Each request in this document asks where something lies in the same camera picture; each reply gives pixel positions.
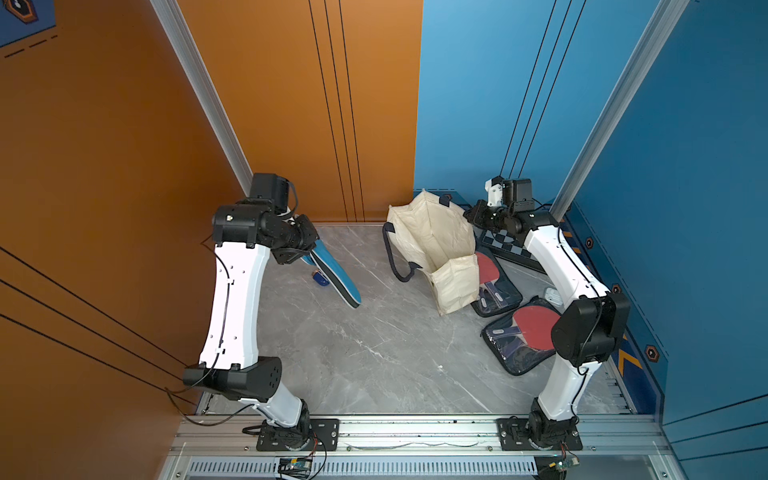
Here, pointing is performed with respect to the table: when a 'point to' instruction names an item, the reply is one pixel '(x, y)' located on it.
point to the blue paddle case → (323, 258)
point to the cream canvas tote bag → (437, 236)
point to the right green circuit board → (562, 464)
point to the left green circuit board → (296, 467)
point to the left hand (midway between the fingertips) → (317, 237)
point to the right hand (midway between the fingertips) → (465, 212)
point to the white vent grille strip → (366, 468)
